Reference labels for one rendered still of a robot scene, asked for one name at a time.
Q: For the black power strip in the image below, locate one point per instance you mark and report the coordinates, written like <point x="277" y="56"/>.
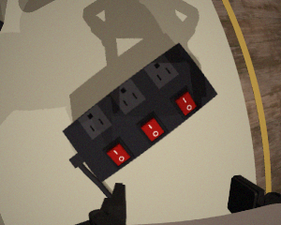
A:
<point x="138" y="114"/>

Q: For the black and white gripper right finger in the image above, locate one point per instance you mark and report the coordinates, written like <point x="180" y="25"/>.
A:
<point x="245" y="195"/>

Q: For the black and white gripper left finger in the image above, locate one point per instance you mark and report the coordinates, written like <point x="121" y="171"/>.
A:
<point x="115" y="214"/>

